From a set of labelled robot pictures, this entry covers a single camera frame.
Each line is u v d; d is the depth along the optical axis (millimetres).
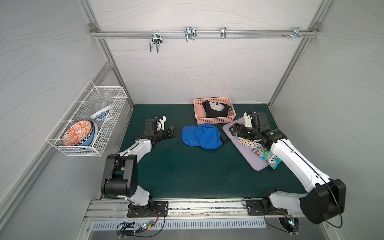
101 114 639
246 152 936
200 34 800
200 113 1118
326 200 387
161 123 781
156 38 783
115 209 739
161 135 786
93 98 747
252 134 662
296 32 764
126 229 683
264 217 664
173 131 820
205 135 928
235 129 731
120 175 443
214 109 1113
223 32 789
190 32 763
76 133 605
